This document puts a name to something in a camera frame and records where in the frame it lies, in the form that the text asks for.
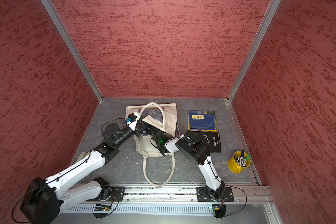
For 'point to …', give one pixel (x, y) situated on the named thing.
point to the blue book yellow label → (202, 120)
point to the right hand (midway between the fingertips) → (147, 125)
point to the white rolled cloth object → (83, 155)
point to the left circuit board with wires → (101, 207)
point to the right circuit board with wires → (220, 210)
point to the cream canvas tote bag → (164, 116)
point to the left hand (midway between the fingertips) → (145, 119)
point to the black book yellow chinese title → (212, 138)
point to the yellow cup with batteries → (240, 160)
